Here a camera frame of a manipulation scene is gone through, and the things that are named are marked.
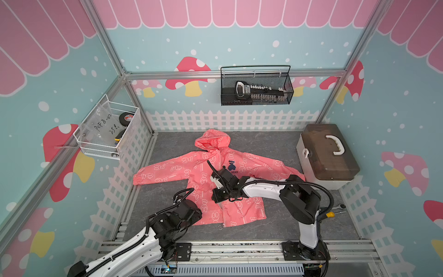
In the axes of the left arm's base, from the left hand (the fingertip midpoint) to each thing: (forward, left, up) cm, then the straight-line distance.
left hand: (197, 217), depth 82 cm
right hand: (+9, -6, +1) cm, 11 cm away
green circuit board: (-20, +8, -4) cm, 22 cm away
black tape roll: (+35, +34, +31) cm, 58 cm away
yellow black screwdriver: (+3, -65, -1) cm, 65 cm away
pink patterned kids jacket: (+27, +3, +2) cm, 27 cm away
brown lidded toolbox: (+27, -65, +14) cm, 72 cm away
